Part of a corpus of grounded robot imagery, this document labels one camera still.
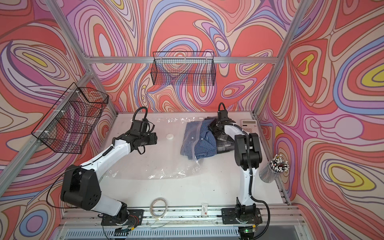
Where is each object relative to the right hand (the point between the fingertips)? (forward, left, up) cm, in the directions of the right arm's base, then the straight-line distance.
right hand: (208, 130), depth 103 cm
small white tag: (-48, +6, -4) cm, 49 cm away
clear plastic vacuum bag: (-19, +31, -6) cm, 37 cm away
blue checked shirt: (-8, +6, -1) cm, 10 cm away
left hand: (-11, +34, +9) cm, 36 cm away
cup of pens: (-32, -31, +11) cm, 46 cm away
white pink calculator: (+6, -32, -4) cm, 33 cm away
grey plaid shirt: (-10, -10, -3) cm, 14 cm away
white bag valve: (-2, +27, -3) cm, 28 cm away
